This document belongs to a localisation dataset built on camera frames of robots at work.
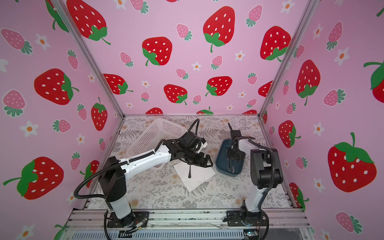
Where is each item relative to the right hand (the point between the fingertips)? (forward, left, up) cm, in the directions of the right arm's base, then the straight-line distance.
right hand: (232, 158), depth 97 cm
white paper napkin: (-15, +20, +1) cm, 25 cm away
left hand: (-14, +15, +16) cm, 26 cm away
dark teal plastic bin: (-3, +7, 0) cm, 8 cm away
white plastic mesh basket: (+8, +57, +5) cm, 58 cm away
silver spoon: (-16, +26, +1) cm, 30 cm away
